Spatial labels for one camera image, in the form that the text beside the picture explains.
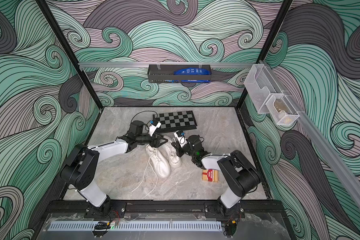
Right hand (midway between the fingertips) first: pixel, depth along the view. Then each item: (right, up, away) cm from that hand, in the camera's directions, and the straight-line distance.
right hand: (174, 142), depth 89 cm
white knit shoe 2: (-8, -10, -3) cm, 14 cm away
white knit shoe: (-3, -5, -2) cm, 6 cm away
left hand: (-5, +4, -3) cm, 7 cm away
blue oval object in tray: (+11, +45, +3) cm, 46 cm away
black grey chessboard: (+1, +13, +17) cm, 22 cm away
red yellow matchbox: (+21, -18, -6) cm, 28 cm away
